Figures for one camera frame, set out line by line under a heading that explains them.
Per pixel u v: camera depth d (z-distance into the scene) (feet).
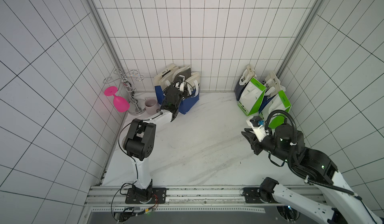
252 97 3.06
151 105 3.37
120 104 2.91
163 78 3.04
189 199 2.38
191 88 3.21
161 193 2.44
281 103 2.70
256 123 1.62
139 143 1.67
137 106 3.58
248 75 3.26
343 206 1.27
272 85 3.05
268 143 1.64
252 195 2.37
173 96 2.29
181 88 2.61
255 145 1.68
